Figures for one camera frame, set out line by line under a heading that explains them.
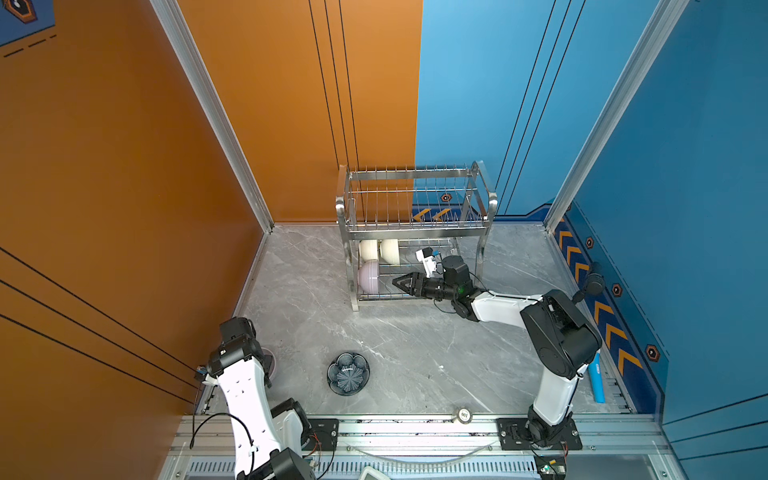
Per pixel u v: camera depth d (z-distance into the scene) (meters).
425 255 0.84
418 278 0.79
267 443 0.41
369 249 0.98
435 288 0.79
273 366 0.79
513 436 0.72
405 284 0.87
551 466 0.70
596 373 0.81
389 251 0.97
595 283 0.72
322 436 0.74
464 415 0.71
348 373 0.82
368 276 0.89
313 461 0.70
